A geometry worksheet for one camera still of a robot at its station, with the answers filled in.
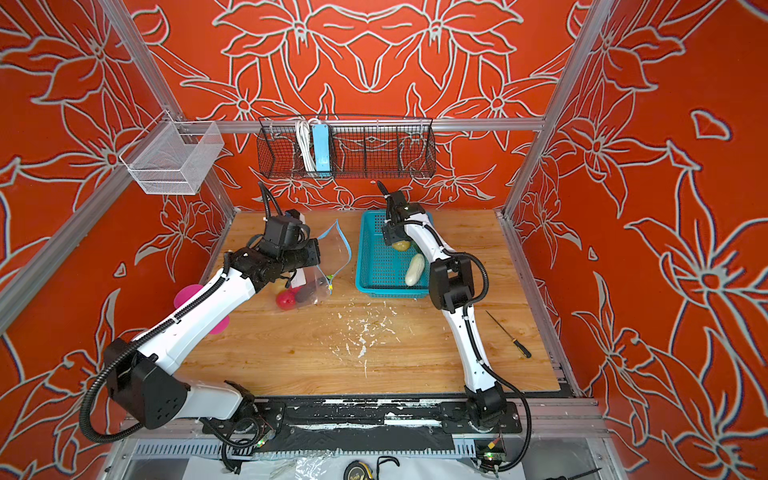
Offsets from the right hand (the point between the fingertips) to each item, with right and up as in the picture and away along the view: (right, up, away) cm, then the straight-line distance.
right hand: (398, 232), depth 106 cm
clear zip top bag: (-20, -7, -20) cm, 29 cm away
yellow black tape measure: (-12, -54, -41) cm, 69 cm away
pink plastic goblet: (-60, -17, -26) cm, 67 cm away
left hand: (-24, -4, -26) cm, 35 cm away
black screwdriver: (+35, -35, -22) cm, 54 cm away
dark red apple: (-36, -21, -16) cm, 44 cm away
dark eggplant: (-28, -19, -15) cm, 37 cm away
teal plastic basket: (-6, -13, -5) cm, 15 cm away
